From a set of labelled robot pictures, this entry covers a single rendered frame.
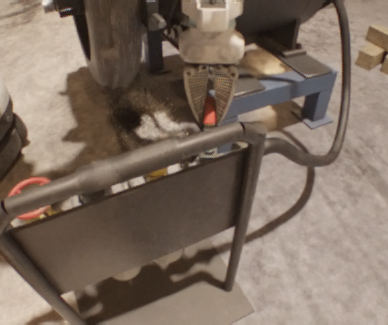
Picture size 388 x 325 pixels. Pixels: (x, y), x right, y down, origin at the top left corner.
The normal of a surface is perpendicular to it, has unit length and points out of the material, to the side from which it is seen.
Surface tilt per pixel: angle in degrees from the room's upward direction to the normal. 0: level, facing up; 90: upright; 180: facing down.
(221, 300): 0
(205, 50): 90
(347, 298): 0
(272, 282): 0
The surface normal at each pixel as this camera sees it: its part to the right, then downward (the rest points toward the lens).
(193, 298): 0.00, -0.71
